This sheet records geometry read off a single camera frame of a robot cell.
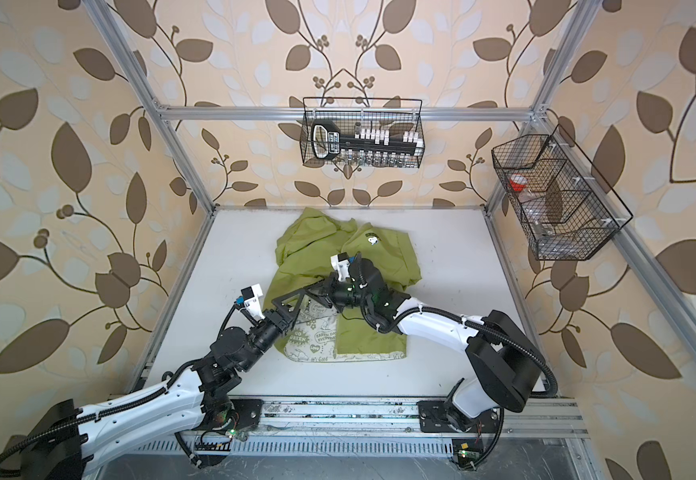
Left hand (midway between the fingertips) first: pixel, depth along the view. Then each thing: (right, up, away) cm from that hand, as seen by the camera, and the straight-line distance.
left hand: (305, 297), depth 70 cm
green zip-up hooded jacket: (-6, +8, +28) cm, 30 cm away
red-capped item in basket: (+56, +29, +10) cm, 64 cm away
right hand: (-1, +1, +3) cm, 3 cm away
